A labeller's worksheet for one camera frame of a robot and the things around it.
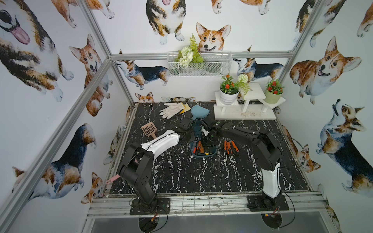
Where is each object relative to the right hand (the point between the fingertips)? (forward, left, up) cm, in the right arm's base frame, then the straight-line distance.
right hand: (202, 145), depth 90 cm
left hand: (+6, +6, +4) cm, 9 cm away
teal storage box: (-1, +2, -1) cm, 3 cm away
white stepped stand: (+41, -42, -7) cm, 59 cm away
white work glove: (+31, +24, -3) cm, 39 cm away
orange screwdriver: (+1, -21, -4) cm, 22 cm away
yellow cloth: (+36, +11, -5) cm, 38 cm away
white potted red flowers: (+24, -17, +23) cm, 38 cm away
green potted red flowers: (+27, -46, +18) cm, 56 cm away
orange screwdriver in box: (0, -17, -3) cm, 18 cm away
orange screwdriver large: (+3, -15, -4) cm, 16 cm away
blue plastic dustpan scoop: (+33, +2, -6) cm, 34 cm away
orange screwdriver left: (0, +2, 0) cm, 2 cm away
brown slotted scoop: (+16, +38, -5) cm, 41 cm away
